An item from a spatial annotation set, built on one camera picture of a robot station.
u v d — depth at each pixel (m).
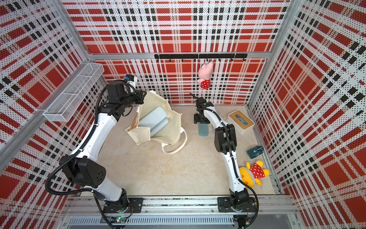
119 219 0.69
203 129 1.05
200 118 0.91
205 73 0.93
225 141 0.64
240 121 1.05
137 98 0.69
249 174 0.78
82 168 0.43
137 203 0.74
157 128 0.95
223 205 0.72
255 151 0.84
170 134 0.96
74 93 0.76
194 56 0.89
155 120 0.96
